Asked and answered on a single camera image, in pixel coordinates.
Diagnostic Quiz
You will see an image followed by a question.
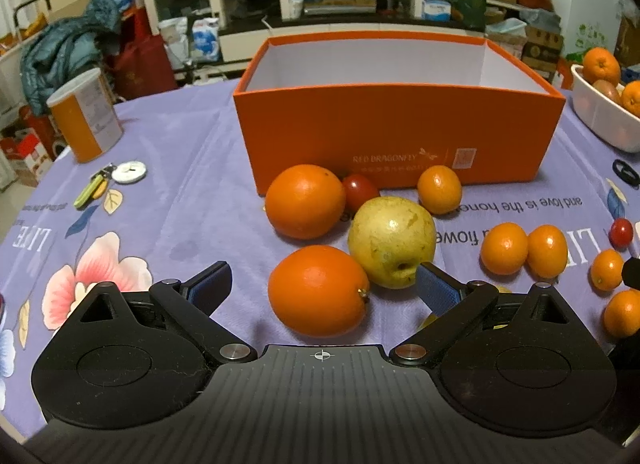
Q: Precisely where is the white round tag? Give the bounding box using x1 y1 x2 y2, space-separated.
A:
111 161 148 185

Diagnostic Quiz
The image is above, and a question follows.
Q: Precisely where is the large orange front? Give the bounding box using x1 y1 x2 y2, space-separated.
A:
268 245 370 337

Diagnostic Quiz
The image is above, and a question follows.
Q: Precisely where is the orange in basket rear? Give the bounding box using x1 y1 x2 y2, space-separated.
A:
582 47 620 86

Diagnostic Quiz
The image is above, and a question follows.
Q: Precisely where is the orange in basket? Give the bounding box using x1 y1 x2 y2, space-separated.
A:
582 47 620 86
620 80 640 117

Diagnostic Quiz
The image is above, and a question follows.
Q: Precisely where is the teal jacket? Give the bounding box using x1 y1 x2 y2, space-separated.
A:
20 0 122 116

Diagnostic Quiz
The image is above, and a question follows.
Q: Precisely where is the brown fruit in basket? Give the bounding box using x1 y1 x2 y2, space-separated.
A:
592 80 622 105

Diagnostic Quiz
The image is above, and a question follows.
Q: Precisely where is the large orange back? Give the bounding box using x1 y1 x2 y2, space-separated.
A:
265 164 346 240

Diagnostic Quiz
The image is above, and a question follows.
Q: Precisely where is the large orange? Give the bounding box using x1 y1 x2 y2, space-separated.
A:
265 164 346 240
268 245 370 337

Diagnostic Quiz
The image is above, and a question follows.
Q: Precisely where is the orange and white canister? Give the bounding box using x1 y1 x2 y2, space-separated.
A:
47 68 124 163

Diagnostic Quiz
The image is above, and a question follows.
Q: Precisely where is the yellow green pear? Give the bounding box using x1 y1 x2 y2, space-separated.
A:
347 195 436 290

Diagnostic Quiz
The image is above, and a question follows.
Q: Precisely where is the black hair tie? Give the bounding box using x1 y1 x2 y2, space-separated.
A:
612 157 640 190

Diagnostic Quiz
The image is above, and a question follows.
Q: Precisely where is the white chest freezer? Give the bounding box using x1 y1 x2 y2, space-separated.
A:
551 0 624 58

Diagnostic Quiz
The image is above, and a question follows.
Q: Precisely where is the orange cardboard box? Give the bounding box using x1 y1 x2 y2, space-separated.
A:
233 31 565 193

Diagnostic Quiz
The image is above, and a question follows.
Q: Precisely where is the dark red cherry tomato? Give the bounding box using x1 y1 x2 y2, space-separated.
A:
343 174 380 213

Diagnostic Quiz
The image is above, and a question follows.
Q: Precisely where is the small orange by box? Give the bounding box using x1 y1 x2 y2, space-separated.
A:
416 165 462 215

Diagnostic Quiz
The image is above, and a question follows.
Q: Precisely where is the bright red cherry tomato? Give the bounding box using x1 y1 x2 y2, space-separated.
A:
608 217 634 251

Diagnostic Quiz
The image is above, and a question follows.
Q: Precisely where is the small orange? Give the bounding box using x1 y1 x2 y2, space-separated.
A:
602 289 640 339
527 225 567 279
480 223 528 276
589 249 624 292
416 165 462 215

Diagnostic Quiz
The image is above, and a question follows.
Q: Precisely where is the green yellow key tool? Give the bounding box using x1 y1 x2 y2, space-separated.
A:
73 163 116 210

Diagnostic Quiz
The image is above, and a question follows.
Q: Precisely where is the orange in basket front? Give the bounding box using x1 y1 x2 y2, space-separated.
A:
620 80 640 117

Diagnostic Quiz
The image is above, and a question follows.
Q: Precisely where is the purple floral tablecloth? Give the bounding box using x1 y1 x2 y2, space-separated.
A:
1 82 639 437

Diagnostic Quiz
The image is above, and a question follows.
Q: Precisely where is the white plastic fruit basket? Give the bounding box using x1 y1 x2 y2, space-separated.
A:
570 65 640 153

